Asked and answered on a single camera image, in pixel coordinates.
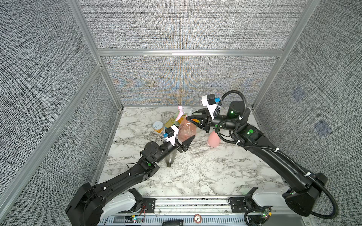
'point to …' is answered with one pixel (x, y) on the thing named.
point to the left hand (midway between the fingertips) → (191, 130)
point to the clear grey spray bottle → (170, 158)
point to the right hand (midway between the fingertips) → (188, 114)
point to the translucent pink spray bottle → (186, 130)
